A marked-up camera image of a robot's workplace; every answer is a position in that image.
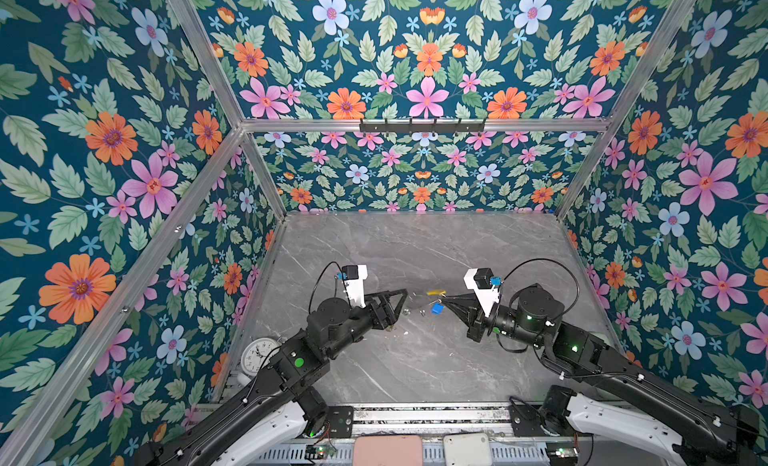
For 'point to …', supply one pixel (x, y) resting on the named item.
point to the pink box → (388, 450)
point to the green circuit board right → (562, 453)
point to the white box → (469, 449)
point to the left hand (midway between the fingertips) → (405, 291)
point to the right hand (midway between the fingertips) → (445, 298)
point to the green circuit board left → (320, 451)
